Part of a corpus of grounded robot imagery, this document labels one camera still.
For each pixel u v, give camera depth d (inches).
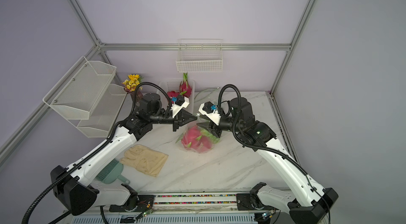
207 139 30.1
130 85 36.4
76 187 14.8
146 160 34.0
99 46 35.8
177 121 22.8
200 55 37.7
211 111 20.0
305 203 14.9
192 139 29.2
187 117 24.7
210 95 44.7
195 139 29.4
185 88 43.6
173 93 42.1
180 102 22.1
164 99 21.3
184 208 28.8
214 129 21.5
